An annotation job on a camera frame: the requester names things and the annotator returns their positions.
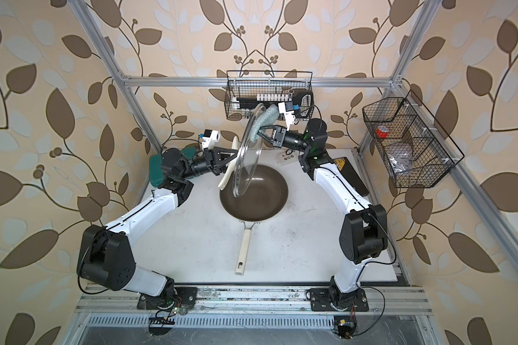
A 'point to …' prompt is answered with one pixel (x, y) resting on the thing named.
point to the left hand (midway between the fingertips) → (235, 156)
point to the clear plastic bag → (400, 162)
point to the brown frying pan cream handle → (264, 198)
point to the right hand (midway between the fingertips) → (254, 131)
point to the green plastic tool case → (157, 177)
